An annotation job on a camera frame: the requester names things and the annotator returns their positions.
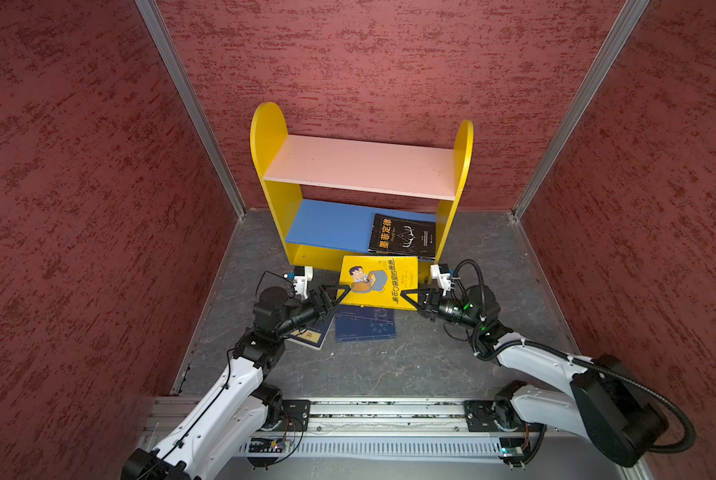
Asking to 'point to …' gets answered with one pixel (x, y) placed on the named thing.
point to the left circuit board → (266, 445)
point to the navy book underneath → (355, 323)
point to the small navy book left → (313, 335)
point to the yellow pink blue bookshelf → (337, 198)
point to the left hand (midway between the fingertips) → (348, 300)
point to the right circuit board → (511, 446)
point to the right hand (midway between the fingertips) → (399, 302)
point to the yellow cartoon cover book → (377, 281)
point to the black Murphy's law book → (403, 236)
